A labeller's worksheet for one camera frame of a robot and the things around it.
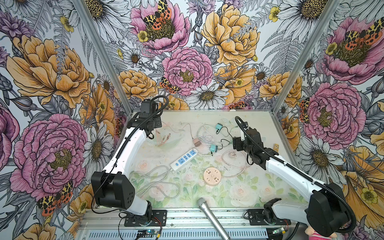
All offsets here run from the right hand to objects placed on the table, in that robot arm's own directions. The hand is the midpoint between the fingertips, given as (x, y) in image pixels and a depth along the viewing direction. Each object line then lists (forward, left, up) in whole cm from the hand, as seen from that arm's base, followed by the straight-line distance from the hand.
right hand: (239, 141), depth 86 cm
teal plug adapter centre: (+4, +14, -13) cm, 19 cm away
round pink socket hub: (-15, +16, -12) cm, 25 cm away
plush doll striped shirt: (-43, -25, -11) cm, 51 cm away
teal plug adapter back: (+22, +8, -13) cm, 27 cm away
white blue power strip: (-4, +32, -11) cm, 35 cm away
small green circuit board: (-39, +48, -14) cm, 64 cm away
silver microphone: (-29, +22, -10) cm, 38 cm away
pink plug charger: (+8, +24, -11) cm, 28 cm away
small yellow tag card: (+4, -28, -14) cm, 31 cm away
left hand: (+6, +48, +9) cm, 49 cm away
